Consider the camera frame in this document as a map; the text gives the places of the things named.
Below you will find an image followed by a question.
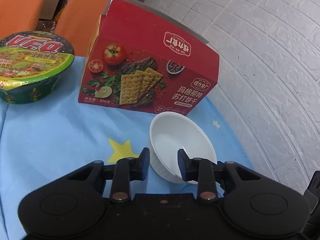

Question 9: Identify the white ceramic bowl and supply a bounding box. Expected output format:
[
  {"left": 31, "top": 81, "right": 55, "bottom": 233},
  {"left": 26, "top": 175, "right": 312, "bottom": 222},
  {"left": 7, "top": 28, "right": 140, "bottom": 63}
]
[{"left": 148, "top": 112, "right": 217, "bottom": 184}]

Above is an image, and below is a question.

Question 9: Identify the blue cartoon tablecloth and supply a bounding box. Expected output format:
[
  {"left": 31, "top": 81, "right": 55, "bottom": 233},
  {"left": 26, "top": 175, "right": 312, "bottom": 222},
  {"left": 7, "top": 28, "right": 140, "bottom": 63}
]
[{"left": 0, "top": 55, "right": 254, "bottom": 240}]

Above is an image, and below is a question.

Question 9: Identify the red cracker box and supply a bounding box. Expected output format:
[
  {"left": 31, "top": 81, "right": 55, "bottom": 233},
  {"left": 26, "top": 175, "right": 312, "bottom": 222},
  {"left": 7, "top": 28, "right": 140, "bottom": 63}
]
[{"left": 78, "top": 0, "right": 220, "bottom": 115}]

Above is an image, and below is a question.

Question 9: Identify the green instant noodle bowl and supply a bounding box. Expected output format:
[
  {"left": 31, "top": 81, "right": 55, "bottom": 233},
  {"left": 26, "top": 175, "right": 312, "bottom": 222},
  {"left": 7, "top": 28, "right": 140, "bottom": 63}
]
[{"left": 1, "top": 31, "right": 75, "bottom": 104}]

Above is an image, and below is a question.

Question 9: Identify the orange chair right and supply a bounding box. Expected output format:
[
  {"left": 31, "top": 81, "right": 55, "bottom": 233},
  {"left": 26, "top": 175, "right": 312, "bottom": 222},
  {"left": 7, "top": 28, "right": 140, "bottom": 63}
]
[{"left": 54, "top": 0, "right": 121, "bottom": 57}]

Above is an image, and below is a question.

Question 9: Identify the orange chair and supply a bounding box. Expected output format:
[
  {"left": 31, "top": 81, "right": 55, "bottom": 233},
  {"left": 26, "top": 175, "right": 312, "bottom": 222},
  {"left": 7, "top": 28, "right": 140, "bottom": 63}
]
[
  {"left": 1, "top": 0, "right": 44, "bottom": 38},
  {"left": 54, "top": 0, "right": 121, "bottom": 57}
]

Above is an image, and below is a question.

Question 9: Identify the orange chair left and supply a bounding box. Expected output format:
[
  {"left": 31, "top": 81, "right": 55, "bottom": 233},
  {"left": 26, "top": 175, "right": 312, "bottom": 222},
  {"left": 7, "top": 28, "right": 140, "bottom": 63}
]
[{"left": 1, "top": 0, "right": 44, "bottom": 38}]

